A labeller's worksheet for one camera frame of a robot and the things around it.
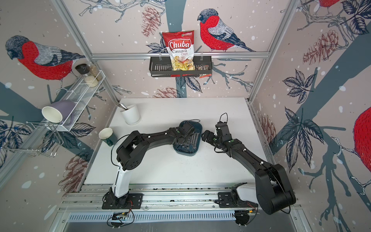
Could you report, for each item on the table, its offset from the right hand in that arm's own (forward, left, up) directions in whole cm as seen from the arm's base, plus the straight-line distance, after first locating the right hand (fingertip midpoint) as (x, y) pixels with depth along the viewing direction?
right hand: (205, 136), depth 89 cm
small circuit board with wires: (-43, +44, -11) cm, 63 cm away
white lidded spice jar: (+19, +69, +27) cm, 77 cm away
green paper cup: (0, +65, -2) cm, 65 cm away
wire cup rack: (-19, +72, +27) cm, 79 cm away
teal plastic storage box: (-1, +7, -9) cm, 12 cm away
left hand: (+3, +11, -7) cm, 13 cm away
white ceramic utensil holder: (+15, +52, 0) cm, 54 cm away
